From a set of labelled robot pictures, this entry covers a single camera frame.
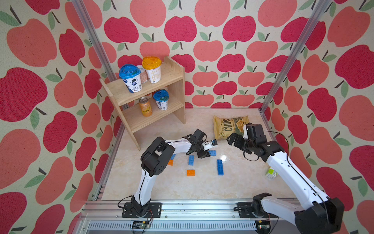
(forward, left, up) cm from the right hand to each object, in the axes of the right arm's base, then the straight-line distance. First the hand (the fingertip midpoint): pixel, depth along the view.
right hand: (234, 143), depth 80 cm
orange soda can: (+11, +52, +12) cm, 54 cm away
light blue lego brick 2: (+2, +10, -16) cm, 19 cm away
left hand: (+1, +12, -17) cm, 21 cm away
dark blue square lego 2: (-9, +6, -17) cm, 20 cm away
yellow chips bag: (+20, +2, -11) cm, 23 cm away
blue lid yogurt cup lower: (+20, +44, +14) cm, 50 cm away
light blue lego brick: (-5, +24, -15) cm, 29 cm away
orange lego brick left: (-8, +37, -16) cm, 41 cm away
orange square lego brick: (-13, +24, -16) cm, 31 cm away
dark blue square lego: (-5, +6, -15) cm, 17 cm away
